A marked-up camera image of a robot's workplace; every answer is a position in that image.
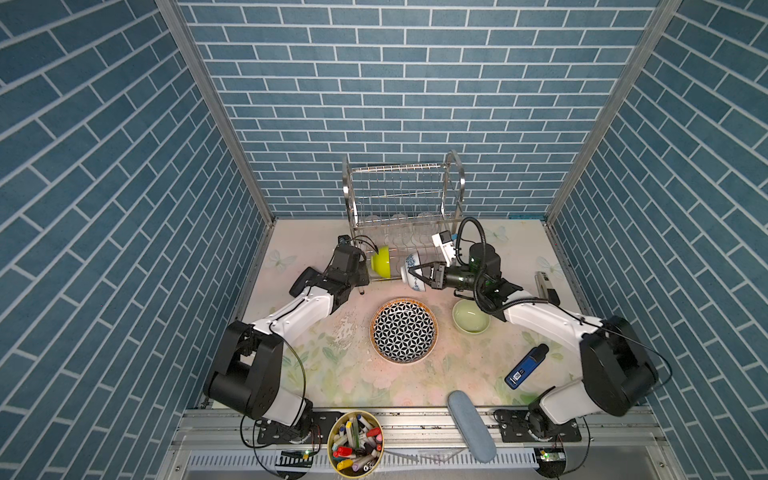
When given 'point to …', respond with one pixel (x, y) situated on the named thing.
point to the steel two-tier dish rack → (401, 207)
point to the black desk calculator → (309, 277)
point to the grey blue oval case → (471, 426)
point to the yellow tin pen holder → (356, 444)
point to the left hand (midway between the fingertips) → (360, 266)
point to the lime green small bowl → (381, 262)
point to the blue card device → (526, 367)
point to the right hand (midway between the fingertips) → (408, 268)
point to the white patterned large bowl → (404, 331)
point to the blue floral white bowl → (412, 260)
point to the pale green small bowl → (469, 318)
